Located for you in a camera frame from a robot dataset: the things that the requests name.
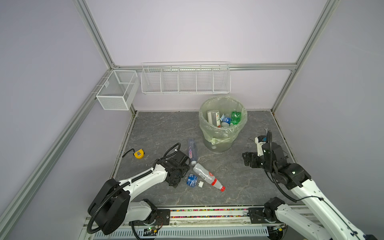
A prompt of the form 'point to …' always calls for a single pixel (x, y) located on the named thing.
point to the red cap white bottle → (208, 176)
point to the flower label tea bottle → (213, 118)
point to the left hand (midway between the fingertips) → (185, 175)
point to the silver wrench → (266, 130)
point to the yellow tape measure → (139, 154)
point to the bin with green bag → (221, 139)
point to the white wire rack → (186, 77)
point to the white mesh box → (118, 91)
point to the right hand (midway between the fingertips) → (251, 155)
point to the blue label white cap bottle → (192, 181)
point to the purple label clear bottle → (192, 151)
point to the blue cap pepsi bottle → (224, 119)
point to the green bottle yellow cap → (235, 117)
